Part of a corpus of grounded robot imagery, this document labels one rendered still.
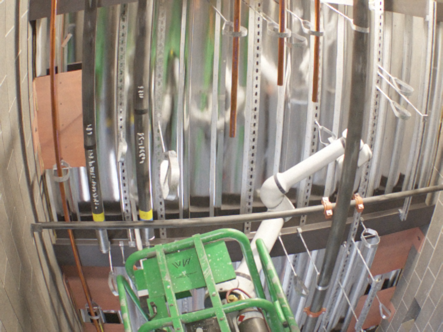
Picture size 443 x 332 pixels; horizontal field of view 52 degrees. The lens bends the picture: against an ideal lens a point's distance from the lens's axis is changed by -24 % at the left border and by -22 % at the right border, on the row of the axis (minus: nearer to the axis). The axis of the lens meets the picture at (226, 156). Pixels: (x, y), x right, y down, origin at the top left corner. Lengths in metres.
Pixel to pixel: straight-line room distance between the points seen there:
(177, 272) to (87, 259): 1.51
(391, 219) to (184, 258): 2.16
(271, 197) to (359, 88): 0.87
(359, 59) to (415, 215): 1.99
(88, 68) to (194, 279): 1.13
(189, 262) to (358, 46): 1.25
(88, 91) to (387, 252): 3.02
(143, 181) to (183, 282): 0.86
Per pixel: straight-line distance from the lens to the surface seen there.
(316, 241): 3.88
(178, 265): 2.30
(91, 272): 4.04
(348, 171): 2.81
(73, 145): 3.41
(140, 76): 2.65
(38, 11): 2.91
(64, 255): 3.69
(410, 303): 4.88
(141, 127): 2.76
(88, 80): 2.64
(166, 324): 2.02
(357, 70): 2.58
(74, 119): 3.33
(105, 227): 2.82
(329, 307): 4.35
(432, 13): 3.48
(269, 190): 3.05
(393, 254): 4.74
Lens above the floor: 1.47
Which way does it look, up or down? 58 degrees up
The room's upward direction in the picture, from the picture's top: 22 degrees counter-clockwise
